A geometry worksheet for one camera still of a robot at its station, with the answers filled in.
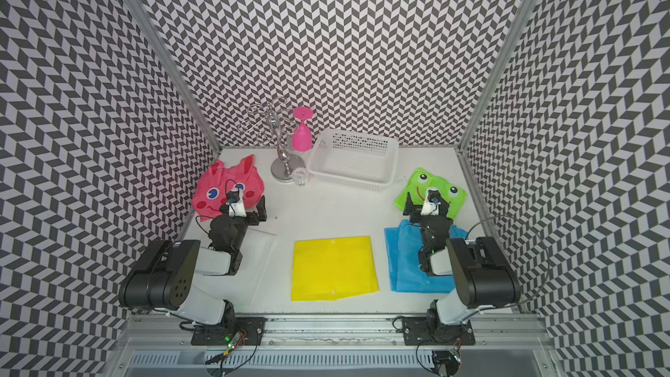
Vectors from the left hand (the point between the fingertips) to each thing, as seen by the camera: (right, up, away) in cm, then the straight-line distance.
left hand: (251, 197), depth 91 cm
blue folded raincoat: (+54, -18, 0) cm, 57 cm away
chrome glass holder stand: (+5, +11, +20) cm, 23 cm away
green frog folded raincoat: (+64, +5, +14) cm, 66 cm away
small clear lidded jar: (+15, +7, +13) cm, 21 cm away
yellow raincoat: (+29, -23, -5) cm, 38 cm away
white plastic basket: (+39, +14, +29) cm, 51 cm away
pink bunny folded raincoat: (-20, +2, +11) cm, 23 cm away
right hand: (+60, +1, -1) cm, 60 cm away
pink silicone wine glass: (+16, +24, +9) cm, 30 cm away
